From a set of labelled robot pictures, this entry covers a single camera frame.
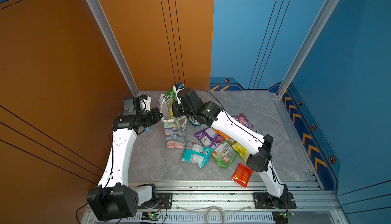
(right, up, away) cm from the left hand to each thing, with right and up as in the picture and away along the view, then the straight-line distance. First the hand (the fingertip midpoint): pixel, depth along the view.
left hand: (162, 113), depth 77 cm
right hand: (+5, +4, -3) cm, 7 cm away
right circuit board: (+58, -49, -6) cm, 76 cm away
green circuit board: (-4, -49, -6) cm, 49 cm away
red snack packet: (+42, -33, +4) cm, 54 cm away
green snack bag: (+34, -24, +10) cm, 43 cm away
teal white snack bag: (+17, -24, +9) cm, 31 cm away
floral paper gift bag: (+6, -8, +1) cm, 10 cm away
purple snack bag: (+25, -16, +17) cm, 35 cm away
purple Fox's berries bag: (+48, -5, +25) cm, 55 cm away
